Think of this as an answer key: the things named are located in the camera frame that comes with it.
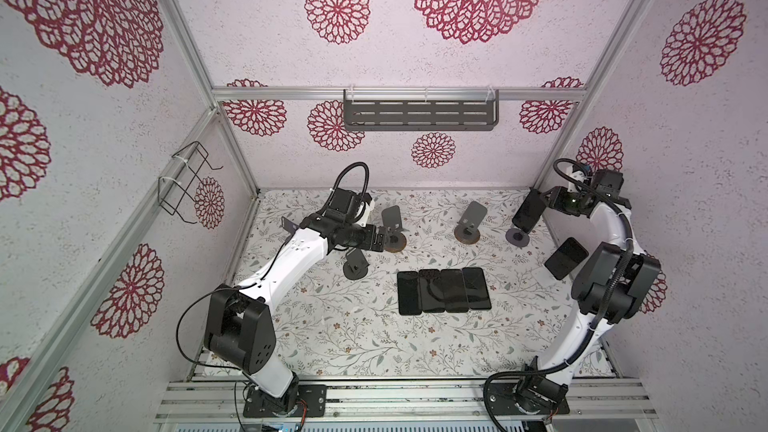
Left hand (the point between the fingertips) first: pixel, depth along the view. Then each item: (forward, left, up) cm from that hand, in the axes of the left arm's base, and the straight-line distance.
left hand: (374, 242), depth 85 cm
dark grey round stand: (-1, +6, -12) cm, 13 cm away
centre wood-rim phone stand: (+12, -7, -16) cm, 21 cm away
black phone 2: (-8, -11, -16) cm, 21 cm away
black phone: (+11, -48, 0) cm, 49 cm away
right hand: (+16, -56, +3) cm, 58 cm away
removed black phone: (-6, -32, -17) cm, 37 cm away
